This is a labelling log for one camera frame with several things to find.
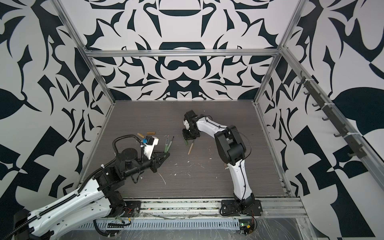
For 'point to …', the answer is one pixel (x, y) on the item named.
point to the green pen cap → (186, 142)
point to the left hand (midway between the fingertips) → (169, 151)
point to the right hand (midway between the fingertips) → (186, 136)
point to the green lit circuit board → (246, 226)
